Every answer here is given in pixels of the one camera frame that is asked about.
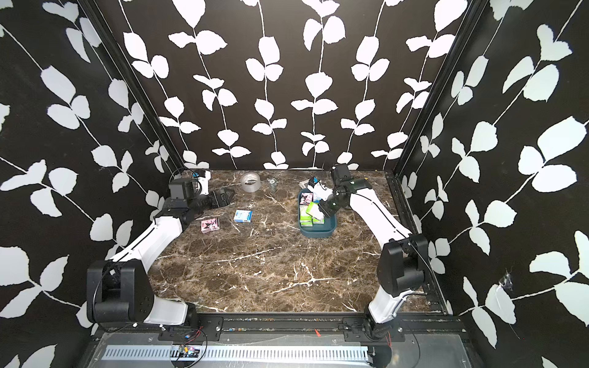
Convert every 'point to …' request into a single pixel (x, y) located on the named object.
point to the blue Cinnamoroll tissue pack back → (243, 215)
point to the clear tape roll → (251, 182)
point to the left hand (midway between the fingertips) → (226, 189)
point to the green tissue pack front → (305, 218)
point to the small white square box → (301, 184)
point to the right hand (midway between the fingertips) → (321, 202)
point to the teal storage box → (317, 231)
